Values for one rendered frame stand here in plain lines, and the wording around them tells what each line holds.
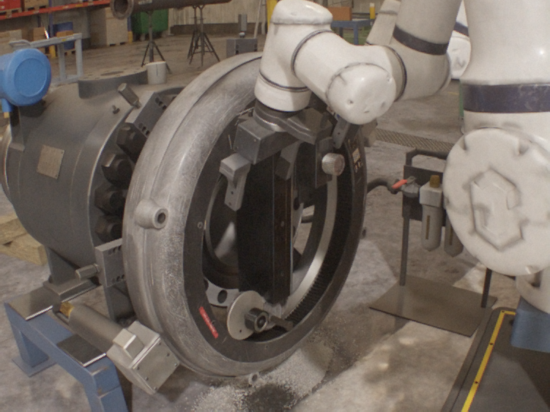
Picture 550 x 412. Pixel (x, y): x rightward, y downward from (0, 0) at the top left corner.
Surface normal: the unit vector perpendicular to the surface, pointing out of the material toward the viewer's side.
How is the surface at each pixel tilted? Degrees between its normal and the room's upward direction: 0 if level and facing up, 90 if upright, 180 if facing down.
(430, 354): 0
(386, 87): 113
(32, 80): 90
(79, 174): 65
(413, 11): 94
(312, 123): 25
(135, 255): 80
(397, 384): 0
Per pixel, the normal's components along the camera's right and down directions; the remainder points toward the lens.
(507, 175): -0.76, 0.29
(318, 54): -0.45, -0.34
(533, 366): -0.04, -0.94
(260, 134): 0.21, -0.75
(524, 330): -0.50, 0.31
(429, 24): -0.19, 0.57
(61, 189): -0.60, 0.02
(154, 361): 0.79, 0.18
